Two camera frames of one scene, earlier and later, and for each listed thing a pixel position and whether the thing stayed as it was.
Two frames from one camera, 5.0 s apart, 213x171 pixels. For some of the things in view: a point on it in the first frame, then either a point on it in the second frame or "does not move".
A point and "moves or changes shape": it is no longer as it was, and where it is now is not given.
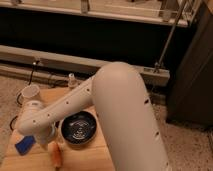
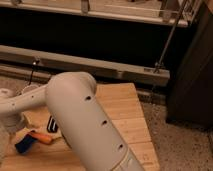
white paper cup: x=30 y=91 does not move
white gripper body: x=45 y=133 to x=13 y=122
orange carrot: x=56 y=150 moves or changes shape
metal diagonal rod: x=171 y=36 does not move
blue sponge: x=25 y=144 does not move
